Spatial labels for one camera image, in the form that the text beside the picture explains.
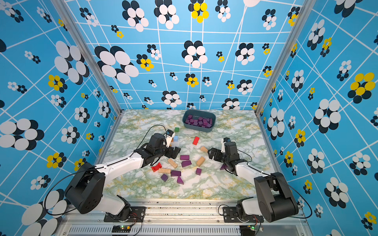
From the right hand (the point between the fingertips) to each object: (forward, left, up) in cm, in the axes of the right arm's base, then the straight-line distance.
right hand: (216, 152), depth 92 cm
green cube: (+21, +27, -3) cm, 34 cm away
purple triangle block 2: (-17, +22, -2) cm, 28 cm away
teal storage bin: (+28, +9, -2) cm, 30 cm away
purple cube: (-12, +11, -3) cm, 16 cm away
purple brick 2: (-6, +19, -4) cm, 20 cm away
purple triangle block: (-12, -3, +4) cm, 13 cm away
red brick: (+11, +13, -4) cm, 17 cm away
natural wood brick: (-6, +27, -3) cm, 28 cm away
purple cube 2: (-15, +31, -3) cm, 35 cm away
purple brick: (-12, +25, -5) cm, 28 cm away
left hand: (+1, +25, +6) cm, 25 cm away
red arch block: (-10, +37, -2) cm, 38 cm away
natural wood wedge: (+3, +7, -2) cm, 8 cm away
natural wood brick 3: (-5, +10, -3) cm, 11 cm away
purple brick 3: (-2, +20, -3) cm, 20 cm away
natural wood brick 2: (-11, +32, -3) cm, 34 cm away
